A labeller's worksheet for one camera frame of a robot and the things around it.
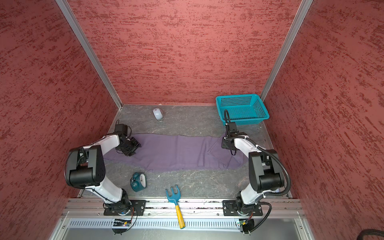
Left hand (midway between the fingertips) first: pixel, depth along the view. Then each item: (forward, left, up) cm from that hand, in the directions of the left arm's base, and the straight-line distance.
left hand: (140, 150), depth 94 cm
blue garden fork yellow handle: (-27, -26, +1) cm, 38 cm away
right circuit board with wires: (-39, -62, -1) cm, 73 cm away
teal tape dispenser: (-21, -6, +6) cm, 23 cm away
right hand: (+2, -56, +2) cm, 56 cm away
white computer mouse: (+26, -8, +6) cm, 28 cm away
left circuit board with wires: (-39, +1, -5) cm, 40 cm away
